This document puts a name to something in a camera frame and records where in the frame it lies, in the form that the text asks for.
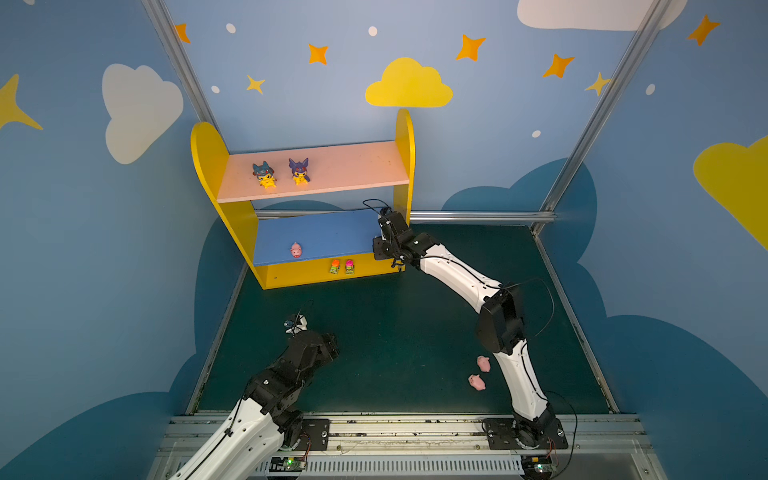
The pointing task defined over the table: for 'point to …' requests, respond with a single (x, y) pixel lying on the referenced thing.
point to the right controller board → (538, 467)
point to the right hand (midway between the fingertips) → (380, 240)
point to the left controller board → (287, 464)
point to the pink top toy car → (349, 266)
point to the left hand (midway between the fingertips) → (332, 341)
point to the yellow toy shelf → (311, 215)
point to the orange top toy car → (335, 266)
